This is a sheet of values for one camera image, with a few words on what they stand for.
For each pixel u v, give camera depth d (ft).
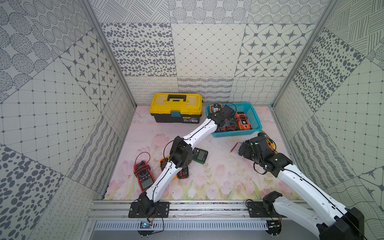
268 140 3.23
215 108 2.89
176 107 3.22
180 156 2.02
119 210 2.46
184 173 2.75
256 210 2.42
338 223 1.27
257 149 1.99
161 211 2.41
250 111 3.52
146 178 2.62
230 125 3.40
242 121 3.48
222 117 2.40
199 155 2.99
